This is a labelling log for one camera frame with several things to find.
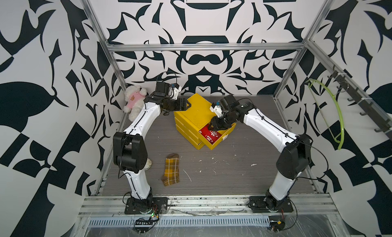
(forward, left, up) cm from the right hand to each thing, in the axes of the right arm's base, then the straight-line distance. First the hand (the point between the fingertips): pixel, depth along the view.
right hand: (210, 125), depth 83 cm
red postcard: (-6, 0, -2) cm, 6 cm away
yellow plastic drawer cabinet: (-2, +9, +4) cm, 11 cm away
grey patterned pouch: (-16, +34, -15) cm, 40 cm away
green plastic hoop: (-16, -56, +6) cm, 58 cm away
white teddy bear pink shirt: (+30, +51, -7) cm, 59 cm away
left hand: (+13, +14, +3) cm, 20 cm away
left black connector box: (-42, +33, -19) cm, 57 cm away
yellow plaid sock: (-20, +21, -16) cm, 34 cm away
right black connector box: (-42, -29, -18) cm, 54 cm away
